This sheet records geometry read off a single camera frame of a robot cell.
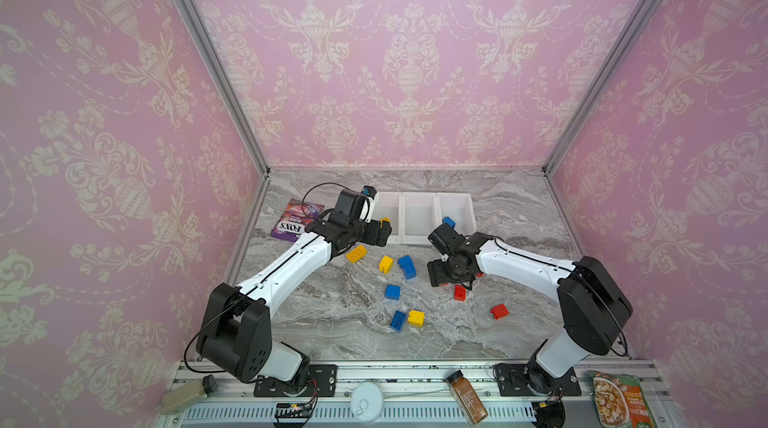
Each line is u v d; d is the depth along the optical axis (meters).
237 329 0.42
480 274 0.63
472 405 0.67
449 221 1.02
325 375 0.75
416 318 0.83
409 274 0.90
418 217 1.05
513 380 0.73
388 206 1.06
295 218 1.03
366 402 0.67
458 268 0.65
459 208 1.07
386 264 0.92
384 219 0.77
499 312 0.85
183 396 0.71
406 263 0.94
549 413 0.71
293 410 0.73
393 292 0.90
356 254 0.95
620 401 0.71
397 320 0.83
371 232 0.76
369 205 0.69
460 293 0.87
